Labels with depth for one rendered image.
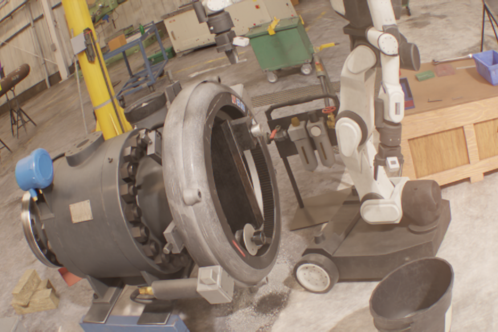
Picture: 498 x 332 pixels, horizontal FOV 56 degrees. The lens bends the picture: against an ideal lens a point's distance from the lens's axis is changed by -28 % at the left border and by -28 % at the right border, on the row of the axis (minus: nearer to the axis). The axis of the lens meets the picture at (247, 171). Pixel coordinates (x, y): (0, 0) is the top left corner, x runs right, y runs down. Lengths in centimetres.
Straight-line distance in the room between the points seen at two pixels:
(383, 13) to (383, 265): 105
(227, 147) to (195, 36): 674
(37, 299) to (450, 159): 255
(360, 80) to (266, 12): 599
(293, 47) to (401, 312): 386
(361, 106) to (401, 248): 57
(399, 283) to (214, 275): 62
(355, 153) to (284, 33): 326
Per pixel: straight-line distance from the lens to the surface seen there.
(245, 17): 823
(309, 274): 248
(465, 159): 286
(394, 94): 190
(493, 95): 274
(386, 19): 183
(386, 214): 234
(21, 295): 337
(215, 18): 204
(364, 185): 237
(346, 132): 222
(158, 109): 492
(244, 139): 215
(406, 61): 202
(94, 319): 249
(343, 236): 249
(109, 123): 583
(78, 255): 237
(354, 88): 217
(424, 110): 271
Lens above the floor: 144
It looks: 22 degrees down
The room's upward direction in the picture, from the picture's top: 22 degrees counter-clockwise
